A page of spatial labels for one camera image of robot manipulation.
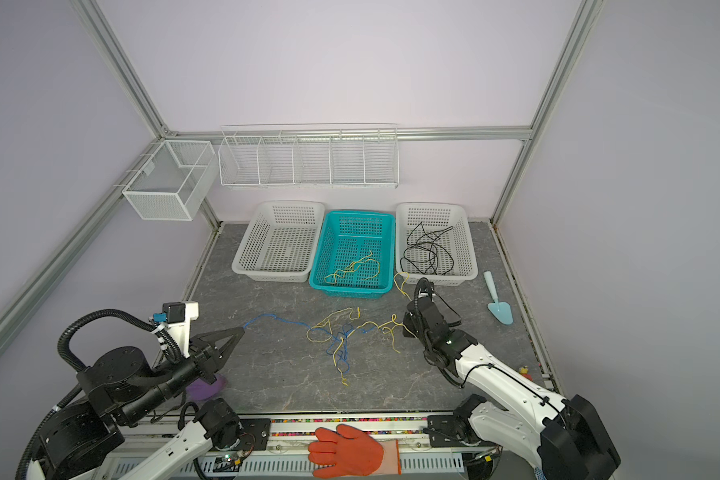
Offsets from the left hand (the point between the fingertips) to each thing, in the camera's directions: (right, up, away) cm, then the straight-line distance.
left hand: (241, 337), depth 58 cm
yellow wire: (+22, -3, +19) cm, 29 cm away
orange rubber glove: (+21, -31, +13) cm, 40 cm away
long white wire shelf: (+4, +49, +41) cm, 64 cm away
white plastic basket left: (-9, +19, +55) cm, 59 cm away
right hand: (+38, -1, +27) cm, 46 cm away
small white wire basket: (-41, +39, +39) cm, 69 cm away
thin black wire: (+47, +18, +50) cm, 71 cm away
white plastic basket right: (+49, +20, +52) cm, 74 cm away
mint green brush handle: (+68, -3, +38) cm, 78 cm away
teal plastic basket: (+19, +15, +54) cm, 59 cm away
